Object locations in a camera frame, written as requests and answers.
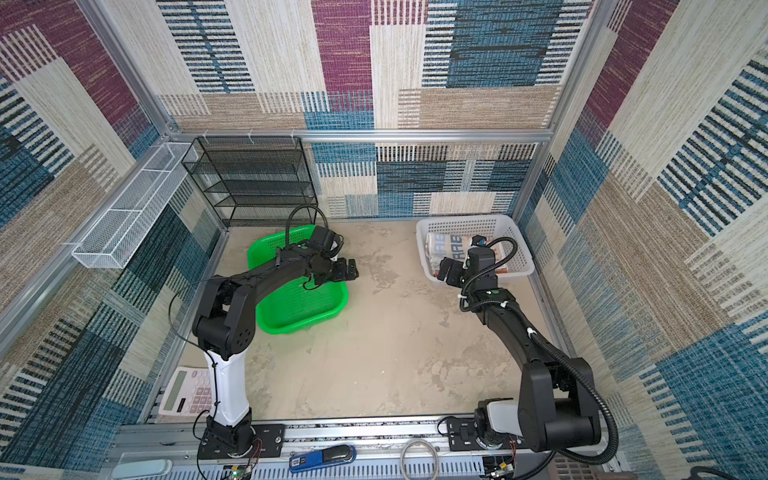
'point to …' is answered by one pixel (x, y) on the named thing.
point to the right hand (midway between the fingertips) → (455, 269)
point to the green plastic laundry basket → (297, 305)
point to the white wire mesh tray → (110, 241)
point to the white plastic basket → (494, 227)
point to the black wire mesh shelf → (254, 180)
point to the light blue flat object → (142, 468)
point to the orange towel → (441, 246)
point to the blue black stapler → (322, 458)
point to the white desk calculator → (190, 392)
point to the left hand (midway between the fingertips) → (349, 270)
